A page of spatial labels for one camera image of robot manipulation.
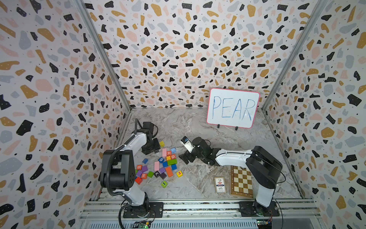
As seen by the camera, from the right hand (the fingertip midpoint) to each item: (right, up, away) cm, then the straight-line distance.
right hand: (184, 151), depth 88 cm
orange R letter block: (-24, -14, -4) cm, 28 cm away
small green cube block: (-20, -13, -3) cm, 24 cm away
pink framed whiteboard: (+34, +28, +14) cm, 47 cm away
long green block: (-8, -8, +3) cm, 12 cm away
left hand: (-18, +1, +4) cm, 18 cm away
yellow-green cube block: (-16, +3, +9) cm, 18 cm away
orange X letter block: (-11, -5, +4) cm, 12 cm away
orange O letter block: (-7, -5, +4) cm, 9 cm away
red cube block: (-26, -15, -7) cm, 31 cm away
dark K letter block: (-16, -13, -3) cm, 21 cm away
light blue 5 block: (-8, -1, +7) cm, 10 cm away
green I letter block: (-11, -18, -7) cm, 22 cm away
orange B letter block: (-28, -10, -1) cm, 29 cm away
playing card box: (+21, -19, -7) cm, 29 cm away
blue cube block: (-6, -10, +1) cm, 12 cm away
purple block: (-14, -12, -1) cm, 18 cm away
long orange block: (-9, -12, -2) cm, 15 cm away
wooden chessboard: (+33, -16, -7) cm, 37 cm away
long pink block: (-17, -9, 0) cm, 20 cm away
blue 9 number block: (-15, -6, +3) cm, 16 cm away
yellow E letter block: (-3, -13, -3) cm, 14 cm away
